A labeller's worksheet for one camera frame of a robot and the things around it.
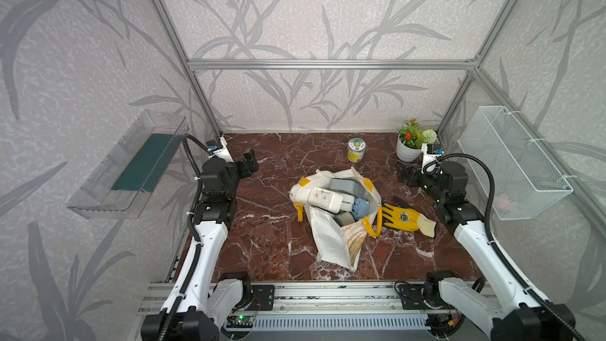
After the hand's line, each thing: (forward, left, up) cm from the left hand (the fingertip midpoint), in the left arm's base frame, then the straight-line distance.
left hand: (244, 151), depth 75 cm
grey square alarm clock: (-5, -35, -13) cm, 38 cm away
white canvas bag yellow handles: (-24, -30, -15) cm, 41 cm away
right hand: (0, -54, -3) cm, 54 cm away
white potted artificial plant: (+19, -64, -13) cm, 68 cm away
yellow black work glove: (-11, -59, -26) cm, 65 cm away
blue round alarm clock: (-9, -40, -21) cm, 46 cm away
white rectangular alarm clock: (-10, -28, -14) cm, 33 cm away
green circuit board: (-43, 0, -30) cm, 52 cm away
